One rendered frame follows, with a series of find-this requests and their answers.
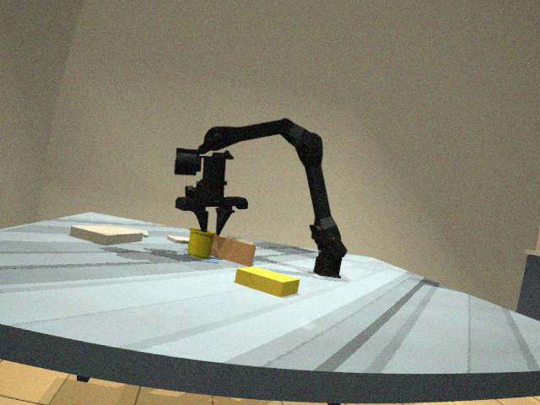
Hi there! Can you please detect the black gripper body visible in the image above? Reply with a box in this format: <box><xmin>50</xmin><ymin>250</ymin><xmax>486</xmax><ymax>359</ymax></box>
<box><xmin>175</xmin><ymin>175</ymin><xmax>248</xmax><ymax>212</ymax></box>

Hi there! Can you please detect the yellow cup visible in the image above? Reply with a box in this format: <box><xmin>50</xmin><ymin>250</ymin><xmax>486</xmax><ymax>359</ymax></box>
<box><xmin>187</xmin><ymin>229</ymin><xmax>216</xmax><ymax>259</ymax></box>

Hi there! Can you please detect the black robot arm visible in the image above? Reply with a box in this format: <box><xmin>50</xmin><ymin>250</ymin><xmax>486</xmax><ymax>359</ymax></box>
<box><xmin>174</xmin><ymin>118</ymin><xmax>347</xmax><ymax>278</ymax></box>

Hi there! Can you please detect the yellow rectangular block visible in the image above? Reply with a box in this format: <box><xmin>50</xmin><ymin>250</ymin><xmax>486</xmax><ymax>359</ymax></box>
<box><xmin>235</xmin><ymin>267</ymin><xmax>300</xmax><ymax>298</ymax></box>

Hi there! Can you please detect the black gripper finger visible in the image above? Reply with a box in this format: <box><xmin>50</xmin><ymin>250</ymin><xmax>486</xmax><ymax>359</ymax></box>
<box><xmin>191</xmin><ymin>211</ymin><xmax>209</xmax><ymax>233</ymax></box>
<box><xmin>215</xmin><ymin>208</ymin><xmax>235</xmax><ymax>236</ymax></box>

